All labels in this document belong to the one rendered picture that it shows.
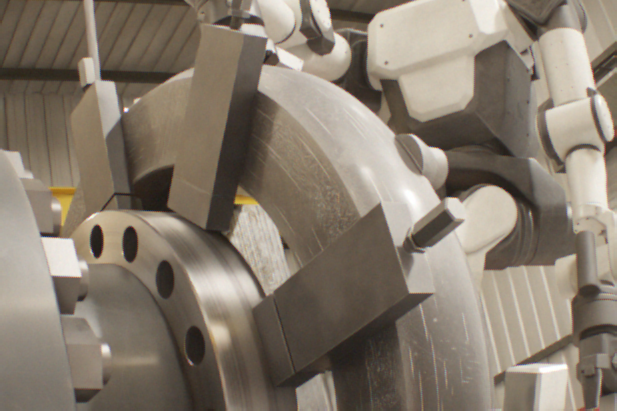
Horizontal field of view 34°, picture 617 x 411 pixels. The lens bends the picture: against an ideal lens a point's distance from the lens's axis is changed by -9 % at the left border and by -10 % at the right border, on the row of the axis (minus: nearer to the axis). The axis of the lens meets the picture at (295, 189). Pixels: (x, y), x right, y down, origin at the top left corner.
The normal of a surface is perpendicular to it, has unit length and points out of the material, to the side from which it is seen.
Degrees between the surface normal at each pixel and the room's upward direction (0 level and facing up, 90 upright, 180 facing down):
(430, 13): 83
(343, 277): 90
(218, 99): 90
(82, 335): 55
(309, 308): 90
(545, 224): 113
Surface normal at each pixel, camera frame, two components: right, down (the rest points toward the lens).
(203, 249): 0.34, -0.86
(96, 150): -0.80, -0.06
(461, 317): 0.58, -0.37
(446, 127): -0.34, 0.40
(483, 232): 0.22, -0.42
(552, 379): 0.59, -0.05
